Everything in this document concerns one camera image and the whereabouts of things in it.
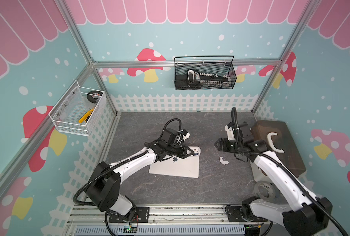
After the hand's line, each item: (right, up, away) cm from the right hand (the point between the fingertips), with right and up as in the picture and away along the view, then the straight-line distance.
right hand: (219, 144), depth 79 cm
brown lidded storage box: (+34, +3, +2) cm, 34 cm away
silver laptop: (-16, -15, +10) cm, 25 cm away
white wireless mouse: (-13, -3, +1) cm, 13 cm away
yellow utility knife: (-68, +14, -7) cm, 70 cm away
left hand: (-15, -6, +1) cm, 16 cm away
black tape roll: (-67, +24, 0) cm, 72 cm away
